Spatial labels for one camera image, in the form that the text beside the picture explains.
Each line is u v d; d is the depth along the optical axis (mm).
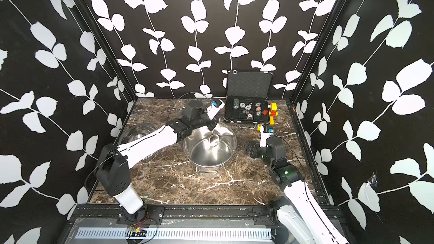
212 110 687
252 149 673
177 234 701
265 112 1115
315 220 437
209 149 1011
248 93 1145
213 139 954
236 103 1136
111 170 441
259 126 1037
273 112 1108
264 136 674
